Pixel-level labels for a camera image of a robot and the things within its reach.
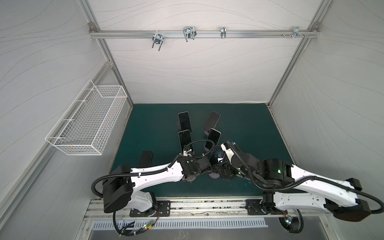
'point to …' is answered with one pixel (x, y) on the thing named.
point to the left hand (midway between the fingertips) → (193, 163)
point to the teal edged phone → (145, 158)
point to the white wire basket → (85, 128)
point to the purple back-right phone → (212, 121)
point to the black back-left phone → (184, 121)
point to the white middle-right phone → (213, 138)
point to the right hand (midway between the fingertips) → (221, 159)
